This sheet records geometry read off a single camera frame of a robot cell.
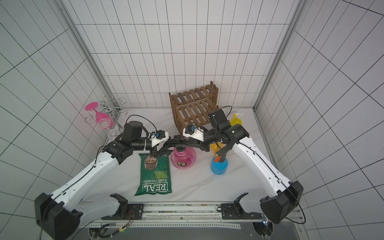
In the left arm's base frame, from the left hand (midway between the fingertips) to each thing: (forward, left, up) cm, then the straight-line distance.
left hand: (167, 145), depth 72 cm
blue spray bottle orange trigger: (-5, -27, -17) cm, 32 cm away
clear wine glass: (+11, +35, -8) cm, 37 cm away
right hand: (-1, -9, +5) cm, 10 cm away
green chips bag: (-9, +8, -18) cm, 22 cm away
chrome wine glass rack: (+45, +53, -18) cm, 72 cm away
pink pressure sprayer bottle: (-2, -7, -11) cm, 13 cm away
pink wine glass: (+11, +34, +5) cm, 37 cm away
